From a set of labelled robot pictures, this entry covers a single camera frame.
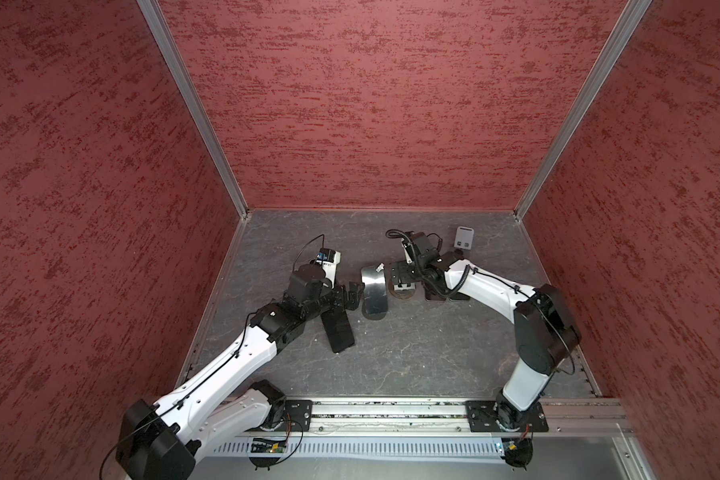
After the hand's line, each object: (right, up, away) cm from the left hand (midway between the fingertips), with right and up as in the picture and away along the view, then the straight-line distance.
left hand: (349, 288), depth 78 cm
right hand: (+16, +2, +14) cm, 22 cm away
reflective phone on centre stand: (+7, -3, +10) cm, 13 cm away
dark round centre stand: (+7, -8, +10) cm, 14 cm away
